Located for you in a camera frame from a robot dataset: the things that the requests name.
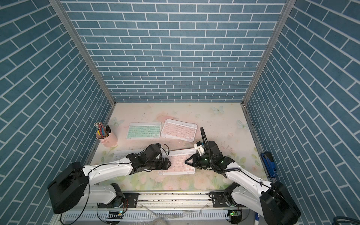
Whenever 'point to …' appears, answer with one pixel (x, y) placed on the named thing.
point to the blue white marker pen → (257, 216)
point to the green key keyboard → (144, 130)
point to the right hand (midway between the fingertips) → (187, 164)
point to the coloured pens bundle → (103, 132)
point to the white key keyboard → (120, 156)
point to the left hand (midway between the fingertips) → (169, 166)
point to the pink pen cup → (110, 141)
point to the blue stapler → (268, 159)
